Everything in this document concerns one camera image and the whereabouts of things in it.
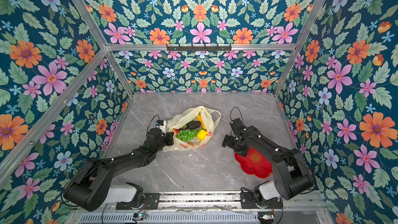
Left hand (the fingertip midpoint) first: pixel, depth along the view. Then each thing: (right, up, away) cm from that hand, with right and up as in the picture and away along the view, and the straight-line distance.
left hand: (175, 129), depth 89 cm
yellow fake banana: (+14, +5, +12) cm, 19 cm away
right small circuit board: (+46, -38, -18) cm, 62 cm away
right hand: (+31, -10, -2) cm, 32 cm away
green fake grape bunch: (+7, -4, +4) cm, 9 cm away
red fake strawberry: (-1, -1, +4) cm, 4 cm away
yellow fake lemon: (+15, -4, +3) cm, 16 cm away
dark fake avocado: (+10, +2, +7) cm, 13 cm away
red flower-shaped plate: (+46, -19, -3) cm, 50 cm away
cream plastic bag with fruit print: (+20, +6, +8) cm, 22 cm away
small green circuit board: (-12, -37, -19) cm, 43 cm away
